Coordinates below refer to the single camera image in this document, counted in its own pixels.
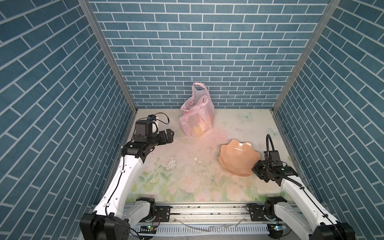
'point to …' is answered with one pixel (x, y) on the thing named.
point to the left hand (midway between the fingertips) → (167, 133)
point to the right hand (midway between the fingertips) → (250, 166)
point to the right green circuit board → (278, 227)
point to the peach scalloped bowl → (238, 158)
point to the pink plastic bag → (197, 112)
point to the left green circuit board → (148, 229)
